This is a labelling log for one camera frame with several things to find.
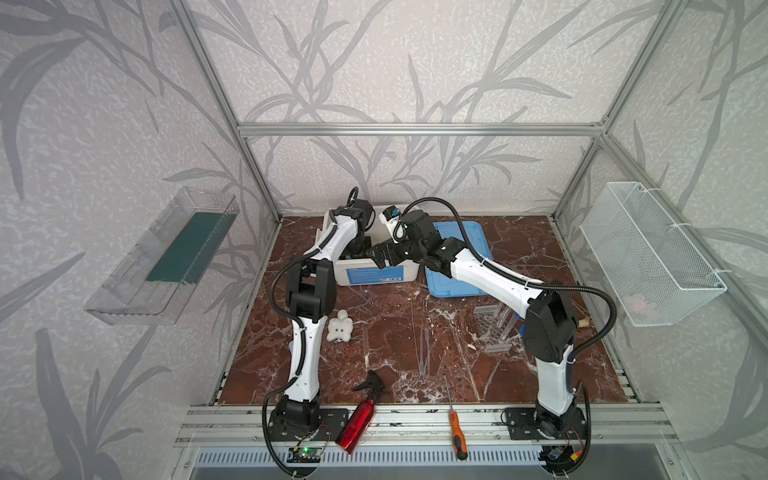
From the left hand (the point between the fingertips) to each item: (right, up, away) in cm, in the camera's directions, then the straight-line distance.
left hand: (362, 247), depth 101 cm
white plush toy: (-4, -23, -15) cm, 28 cm away
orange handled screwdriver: (+27, -45, -32) cm, 61 cm away
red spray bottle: (+4, -42, -29) cm, 51 cm away
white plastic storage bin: (0, -8, -8) cm, 11 cm away
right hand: (+8, +4, -17) cm, 19 cm away
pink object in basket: (+72, -13, -29) cm, 78 cm away
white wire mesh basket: (+68, -5, -38) cm, 78 cm away
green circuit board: (-10, -50, -30) cm, 59 cm away
